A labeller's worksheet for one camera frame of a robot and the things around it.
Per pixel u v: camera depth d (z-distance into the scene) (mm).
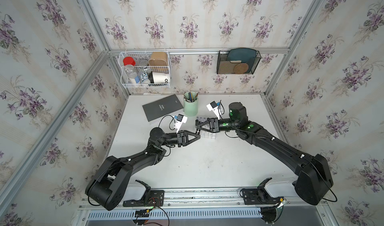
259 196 665
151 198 723
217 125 626
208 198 746
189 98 1018
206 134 665
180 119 673
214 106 675
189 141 664
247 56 944
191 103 957
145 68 930
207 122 661
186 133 672
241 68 981
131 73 868
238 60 949
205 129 696
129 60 917
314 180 405
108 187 415
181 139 639
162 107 1073
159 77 931
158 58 886
